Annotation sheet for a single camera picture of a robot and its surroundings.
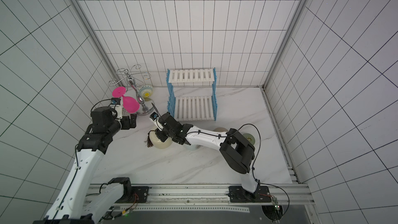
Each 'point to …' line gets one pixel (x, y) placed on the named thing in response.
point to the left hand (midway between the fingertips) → (126, 118)
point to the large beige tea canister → (220, 129)
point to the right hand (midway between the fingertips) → (151, 132)
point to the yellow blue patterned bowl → (146, 90)
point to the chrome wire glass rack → (136, 78)
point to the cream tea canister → (156, 142)
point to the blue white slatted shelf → (192, 94)
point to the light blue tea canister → (190, 147)
